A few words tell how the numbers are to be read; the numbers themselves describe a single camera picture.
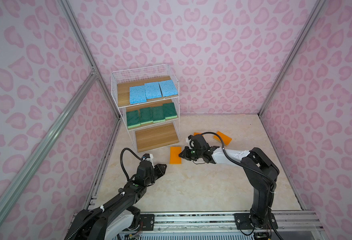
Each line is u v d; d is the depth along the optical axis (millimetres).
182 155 864
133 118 833
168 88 749
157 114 850
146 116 839
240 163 509
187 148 820
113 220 494
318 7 694
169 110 863
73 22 725
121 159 648
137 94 717
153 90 736
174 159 902
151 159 792
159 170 750
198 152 772
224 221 749
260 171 497
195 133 1076
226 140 1088
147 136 1080
